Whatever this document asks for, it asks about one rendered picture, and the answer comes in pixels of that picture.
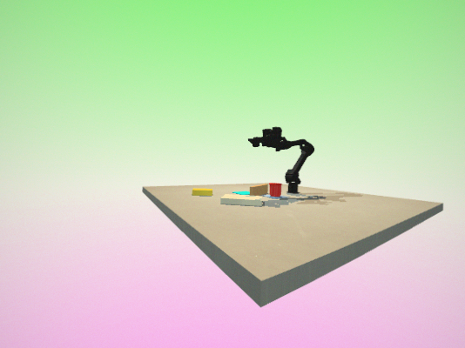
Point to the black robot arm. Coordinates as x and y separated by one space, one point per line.
292 175

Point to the yellow block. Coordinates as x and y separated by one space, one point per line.
202 192

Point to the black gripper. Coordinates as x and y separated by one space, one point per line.
268 140

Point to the red cup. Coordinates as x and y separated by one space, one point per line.
275 190

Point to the cream flat block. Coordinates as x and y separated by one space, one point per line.
241 199

